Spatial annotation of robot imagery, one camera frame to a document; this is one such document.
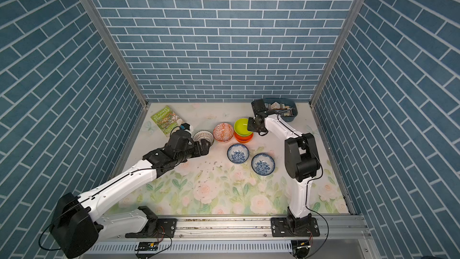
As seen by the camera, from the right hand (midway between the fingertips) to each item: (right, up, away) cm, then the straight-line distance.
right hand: (252, 127), depth 98 cm
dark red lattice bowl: (-27, -4, +1) cm, 28 cm away
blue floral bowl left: (-8, -14, -2) cm, 17 cm away
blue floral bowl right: (+5, -19, -7) cm, 21 cm away
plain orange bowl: (-5, -7, 0) cm, 8 cm away
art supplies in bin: (+19, +12, +17) cm, 28 cm away
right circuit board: (+17, -47, -28) cm, 57 cm away
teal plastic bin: (+26, +16, +17) cm, 35 cm away
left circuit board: (-45, -47, -26) cm, 70 cm away
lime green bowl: (-7, 0, +3) cm, 7 cm away
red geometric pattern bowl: (-17, -3, +4) cm, 18 cm away
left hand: (-22, -8, -17) cm, 29 cm away
